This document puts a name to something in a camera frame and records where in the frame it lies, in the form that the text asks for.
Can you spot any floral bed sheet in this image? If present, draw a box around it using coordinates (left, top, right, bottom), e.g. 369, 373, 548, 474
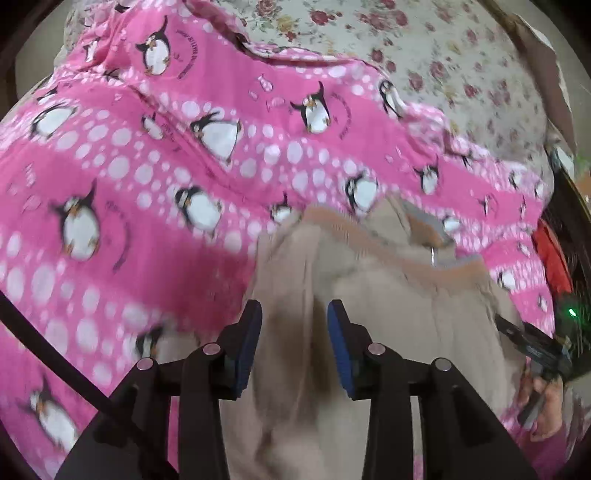
52, 0, 578, 186

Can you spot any person's right hand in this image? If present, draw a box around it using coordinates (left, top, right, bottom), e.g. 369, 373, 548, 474
517, 367, 564, 442

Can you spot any pink penguin blanket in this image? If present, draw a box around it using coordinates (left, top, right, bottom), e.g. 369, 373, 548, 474
0, 0, 562, 480

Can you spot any black cable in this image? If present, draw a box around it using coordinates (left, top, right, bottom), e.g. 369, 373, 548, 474
0, 290, 150, 448

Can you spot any beige zip jacket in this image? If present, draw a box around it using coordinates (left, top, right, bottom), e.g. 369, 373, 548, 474
221, 196, 525, 479

